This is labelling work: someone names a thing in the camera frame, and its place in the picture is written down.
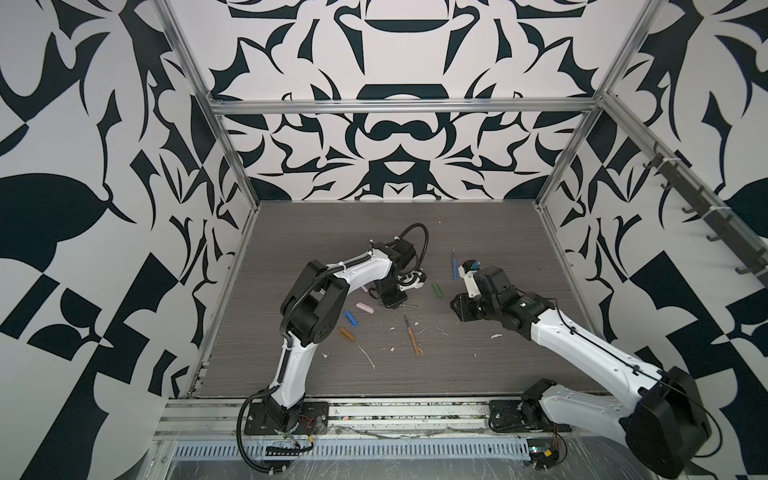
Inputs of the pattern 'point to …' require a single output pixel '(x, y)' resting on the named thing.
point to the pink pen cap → (365, 307)
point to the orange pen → (413, 339)
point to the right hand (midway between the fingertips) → (455, 301)
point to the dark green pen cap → (437, 289)
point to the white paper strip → (367, 357)
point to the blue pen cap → (353, 321)
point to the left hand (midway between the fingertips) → (393, 294)
